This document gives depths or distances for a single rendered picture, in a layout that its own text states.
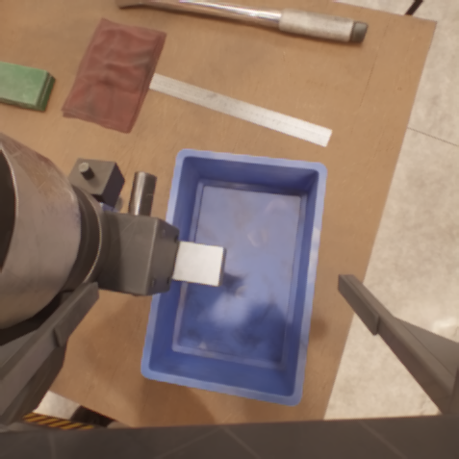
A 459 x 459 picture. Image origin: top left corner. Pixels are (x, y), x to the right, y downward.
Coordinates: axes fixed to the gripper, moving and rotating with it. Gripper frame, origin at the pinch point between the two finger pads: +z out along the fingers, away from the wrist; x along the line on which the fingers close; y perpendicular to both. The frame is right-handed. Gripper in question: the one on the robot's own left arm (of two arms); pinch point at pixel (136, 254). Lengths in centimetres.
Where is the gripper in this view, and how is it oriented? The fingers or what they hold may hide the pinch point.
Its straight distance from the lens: 34.2
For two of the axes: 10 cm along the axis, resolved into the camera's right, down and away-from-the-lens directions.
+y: 1.4, -9.8, 1.2
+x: -9.8, -1.3, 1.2
